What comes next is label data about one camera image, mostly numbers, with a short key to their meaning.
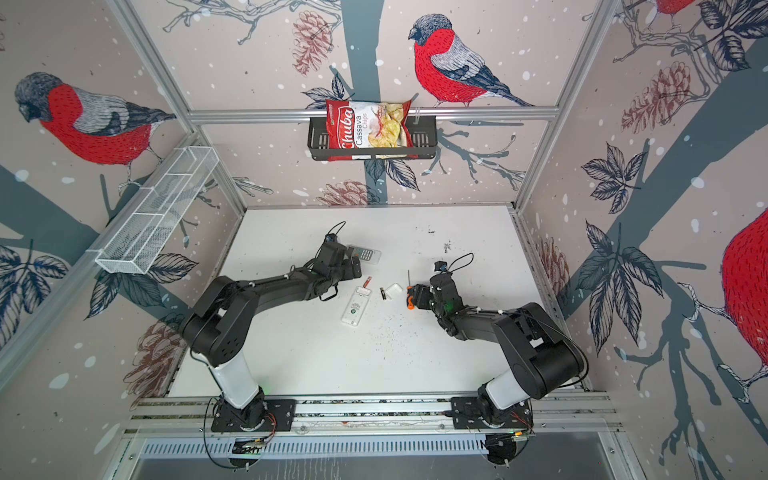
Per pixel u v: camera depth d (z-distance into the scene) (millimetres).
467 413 736
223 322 483
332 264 757
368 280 988
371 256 1039
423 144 928
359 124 873
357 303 925
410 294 941
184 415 761
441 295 727
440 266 836
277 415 732
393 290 976
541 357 447
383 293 952
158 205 783
